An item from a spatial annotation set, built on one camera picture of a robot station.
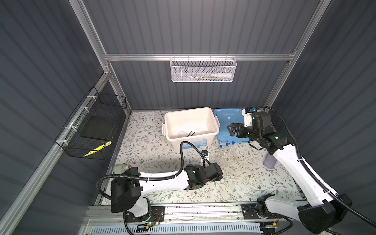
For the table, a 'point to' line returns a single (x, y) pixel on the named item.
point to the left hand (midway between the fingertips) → (213, 171)
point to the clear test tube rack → (228, 154)
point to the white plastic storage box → (199, 125)
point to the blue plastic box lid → (225, 117)
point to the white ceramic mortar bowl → (182, 134)
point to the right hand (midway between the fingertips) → (236, 128)
